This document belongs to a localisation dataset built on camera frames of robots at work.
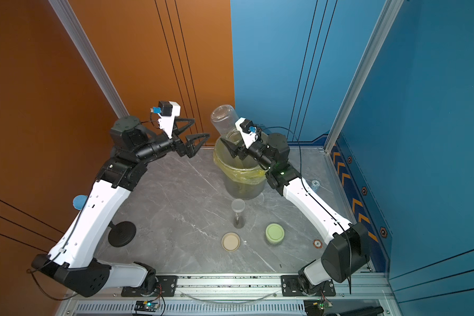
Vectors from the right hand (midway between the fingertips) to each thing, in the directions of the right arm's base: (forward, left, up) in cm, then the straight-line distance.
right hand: (234, 130), depth 67 cm
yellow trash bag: (-5, -5, -15) cm, 17 cm away
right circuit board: (-45, -31, -42) cm, 69 cm away
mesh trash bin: (-3, -2, -34) cm, 34 cm away
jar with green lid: (-22, -16, -38) cm, 46 cm away
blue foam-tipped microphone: (-22, +50, -11) cm, 55 cm away
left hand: (-6, +9, +6) cm, 13 cm away
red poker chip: (-24, -35, -44) cm, 61 cm away
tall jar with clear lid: (-15, -1, -26) cm, 30 cm away
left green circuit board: (-46, +32, -44) cm, 71 cm away
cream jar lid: (-23, +3, -43) cm, 49 cm away
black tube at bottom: (-47, -47, -42) cm, 79 cm away
